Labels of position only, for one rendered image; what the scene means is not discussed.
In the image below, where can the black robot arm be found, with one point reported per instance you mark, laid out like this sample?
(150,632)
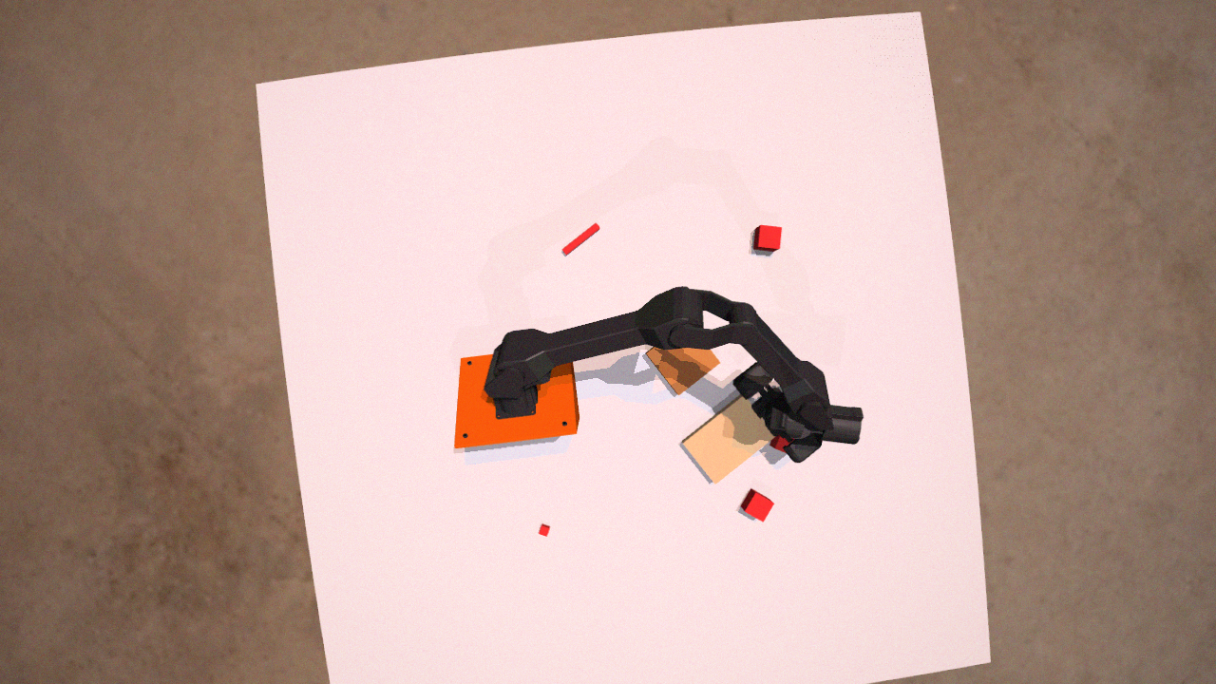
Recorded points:
(673,320)

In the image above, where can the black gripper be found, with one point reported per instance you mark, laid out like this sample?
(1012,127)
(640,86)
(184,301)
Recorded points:
(754,379)

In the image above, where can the red cylinder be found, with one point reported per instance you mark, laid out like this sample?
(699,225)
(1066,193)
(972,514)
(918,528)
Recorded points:
(581,238)

